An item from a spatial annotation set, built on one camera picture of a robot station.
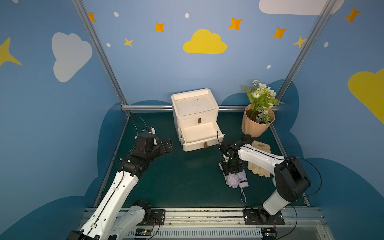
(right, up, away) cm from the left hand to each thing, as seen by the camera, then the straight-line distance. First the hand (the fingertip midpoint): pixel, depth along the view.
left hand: (165, 142), depth 76 cm
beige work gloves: (+64, -6, +26) cm, 70 cm away
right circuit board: (+52, -45, -3) cm, 69 cm away
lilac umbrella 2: (+43, -24, +9) cm, 50 cm away
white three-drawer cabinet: (+16, +16, +15) cm, 27 cm away
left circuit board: (-10, -44, -4) cm, 45 cm away
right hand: (+37, -19, +12) cm, 43 cm away
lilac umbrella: (+37, -22, +7) cm, 43 cm away
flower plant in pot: (+58, +16, +22) cm, 64 cm away
